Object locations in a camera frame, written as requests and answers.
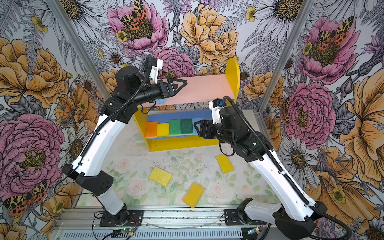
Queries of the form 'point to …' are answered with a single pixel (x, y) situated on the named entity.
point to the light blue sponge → (194, 131)
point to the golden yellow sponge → (193, 195)
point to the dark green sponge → (186, 127)
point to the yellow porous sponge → (160, 176)
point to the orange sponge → (151, 129)
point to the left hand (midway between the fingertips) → (182, 89)
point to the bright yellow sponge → (163, 130)
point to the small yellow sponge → (224, 163)
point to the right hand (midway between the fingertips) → (200, 129)
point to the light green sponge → (174, 128)
